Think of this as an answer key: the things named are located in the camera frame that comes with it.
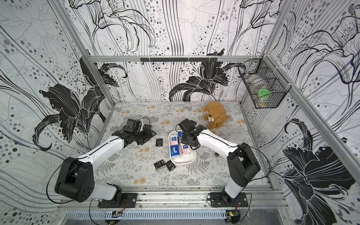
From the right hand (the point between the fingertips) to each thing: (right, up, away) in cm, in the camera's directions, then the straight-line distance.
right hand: (187, 139), depth 89 cm
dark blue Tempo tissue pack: (-8, -7, -5) cm, 11 cm away
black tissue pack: (-10, -15, -5) cm, 19 cm away
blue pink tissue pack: (-9, -1, +2) cm, 9 cm away
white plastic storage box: (0, -12, -2) cm, 12 cm away
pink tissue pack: (-1, -6, -3) cm, 6 cm away
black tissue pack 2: (-19, -3, +4) cm, 20 cm away
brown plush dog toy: (+19, +16, +3) cm, 25 cm away
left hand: (-20, +2, -2) cm, 20 cm away
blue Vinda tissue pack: (-5, +1, +3) cm, 6 cm away
